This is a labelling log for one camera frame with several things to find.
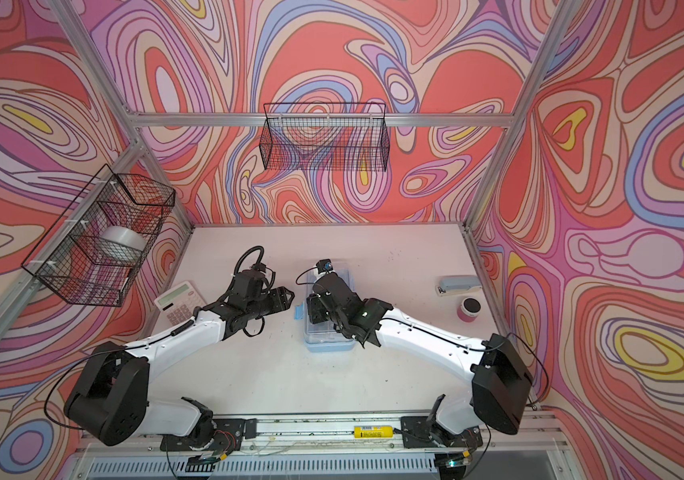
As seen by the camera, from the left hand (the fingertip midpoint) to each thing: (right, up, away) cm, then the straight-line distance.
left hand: (291, 294), depth 88 cm
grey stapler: (+53, +2, +10) cm, 54 cm away
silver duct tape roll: (-37, +14, -18) cm, 44 cm away
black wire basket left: (-43, +13, -19) cm, 49 cm away
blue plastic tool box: (+10, -11, -6) cm, 16 cm away
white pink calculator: (-38, -4, +7) cm, 39 cm away
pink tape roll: (+54, -5, +2) cm, 55 cm away
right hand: (+8, -2, -10) cm, 13 cm away
